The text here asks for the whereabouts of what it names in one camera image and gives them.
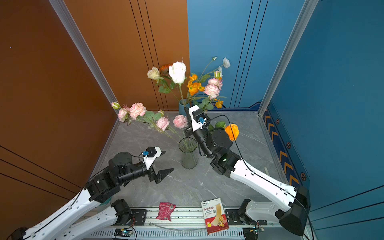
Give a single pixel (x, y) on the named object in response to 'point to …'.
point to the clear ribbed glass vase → (188, 146)
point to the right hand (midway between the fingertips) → (185, 107)
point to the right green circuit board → (256, 230)
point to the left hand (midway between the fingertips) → (168, 158)
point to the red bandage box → (214, 215)
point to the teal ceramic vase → (183, 103)
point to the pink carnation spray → (181, 121)
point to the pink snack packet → (165, 209)
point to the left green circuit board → (122, 232)
